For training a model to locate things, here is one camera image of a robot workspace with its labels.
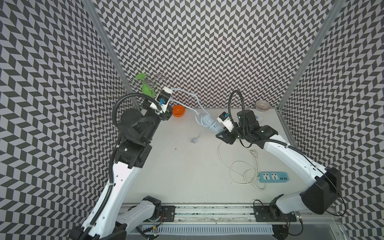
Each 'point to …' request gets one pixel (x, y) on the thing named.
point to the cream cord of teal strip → (251, 175)
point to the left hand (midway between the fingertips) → (164, 90)
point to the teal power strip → (273, 177)
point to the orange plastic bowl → (178, 110)
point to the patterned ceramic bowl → (262, 105)
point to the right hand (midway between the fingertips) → (221, 134)
